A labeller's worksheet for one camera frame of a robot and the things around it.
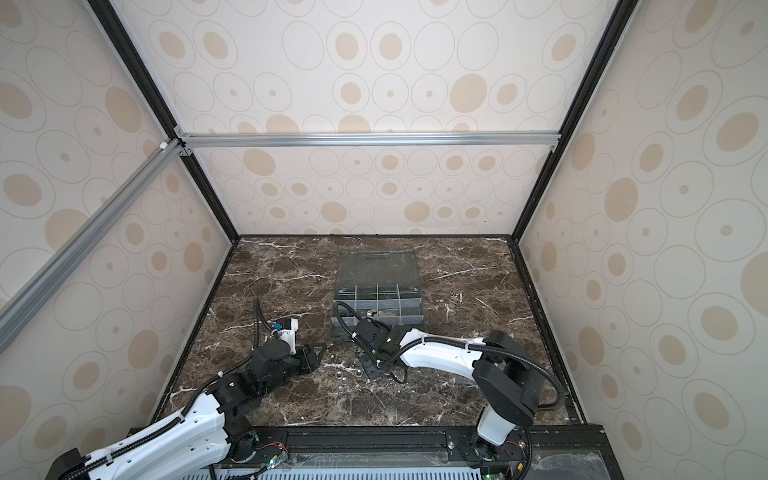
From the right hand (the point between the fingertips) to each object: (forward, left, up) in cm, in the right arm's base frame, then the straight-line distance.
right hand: (374, 364), depth 85 cm
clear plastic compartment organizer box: (+31, 0, -3) cm, 31 cm away
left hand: (+2, +12, +9) cm, 15 cm away
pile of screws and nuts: (-3, +7, -2) cm, 8 cm away
